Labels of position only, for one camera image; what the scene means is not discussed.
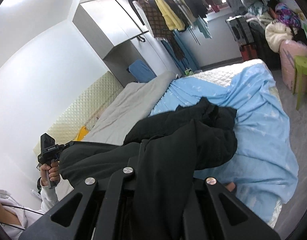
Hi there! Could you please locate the black padded jacket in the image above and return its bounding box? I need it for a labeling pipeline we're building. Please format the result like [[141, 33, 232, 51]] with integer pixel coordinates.
[[60, 97, 237, 239]]

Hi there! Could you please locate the left forearm white sleeve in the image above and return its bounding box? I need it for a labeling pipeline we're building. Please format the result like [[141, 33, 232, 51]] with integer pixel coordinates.
[[40, 183, 59, 213]]

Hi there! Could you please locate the person's left hand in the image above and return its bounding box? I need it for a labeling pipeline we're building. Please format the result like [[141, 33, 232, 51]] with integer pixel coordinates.
[[40, 161, 60, 186]]

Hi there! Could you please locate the cream quilted headboard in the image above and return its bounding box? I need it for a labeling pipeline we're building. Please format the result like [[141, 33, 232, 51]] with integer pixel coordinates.
[[46, 71, 123, 144]]

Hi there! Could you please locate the light blue bed sheet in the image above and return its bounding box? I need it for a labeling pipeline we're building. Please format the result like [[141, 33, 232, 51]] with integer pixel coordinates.
[[151, 59, 299, 227]]

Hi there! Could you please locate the beige folded blanket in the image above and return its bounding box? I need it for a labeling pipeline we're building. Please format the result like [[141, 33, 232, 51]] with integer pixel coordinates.
[[82, 72, 176, 146]]

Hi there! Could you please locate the blue chair back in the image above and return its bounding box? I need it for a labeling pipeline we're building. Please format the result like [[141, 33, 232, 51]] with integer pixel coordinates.
[[128, 60, 156, 83]]

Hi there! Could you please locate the grey white wardrobe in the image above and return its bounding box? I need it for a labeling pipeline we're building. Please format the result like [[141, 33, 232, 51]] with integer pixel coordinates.
[[73, 0, 180, 86]]

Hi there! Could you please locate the brown plaid hanging coat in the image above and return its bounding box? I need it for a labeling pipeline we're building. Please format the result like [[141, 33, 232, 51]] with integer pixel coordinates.
[[136, 0, 187, 62]]

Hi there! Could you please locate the green plastic stool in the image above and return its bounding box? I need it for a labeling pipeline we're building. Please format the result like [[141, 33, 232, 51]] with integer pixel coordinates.
[[292, 55, 307, 111]]

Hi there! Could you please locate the yellow hanging jacket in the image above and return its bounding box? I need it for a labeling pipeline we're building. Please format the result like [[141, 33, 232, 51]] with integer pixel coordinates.
[[155, 0, 185, 31]]

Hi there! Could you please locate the pink storage bag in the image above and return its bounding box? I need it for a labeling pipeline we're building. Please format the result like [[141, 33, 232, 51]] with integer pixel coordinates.
[[279, 40, 307, 90]]

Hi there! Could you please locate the silver suitcase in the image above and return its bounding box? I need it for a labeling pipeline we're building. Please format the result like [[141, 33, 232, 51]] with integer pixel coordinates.
[[226, 15, 254, 46]]

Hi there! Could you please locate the cream fluffy garment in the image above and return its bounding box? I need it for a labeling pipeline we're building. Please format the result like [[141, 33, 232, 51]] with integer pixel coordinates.
[[265, 20, 298, 53]]

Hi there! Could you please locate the black hanging coat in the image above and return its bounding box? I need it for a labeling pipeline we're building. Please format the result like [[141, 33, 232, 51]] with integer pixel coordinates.
[[184, 0, 208, 18]]

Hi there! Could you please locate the purple floral bundle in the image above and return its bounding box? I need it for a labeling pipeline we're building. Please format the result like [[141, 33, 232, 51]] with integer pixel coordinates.
[[275, 3, 301, 29]]

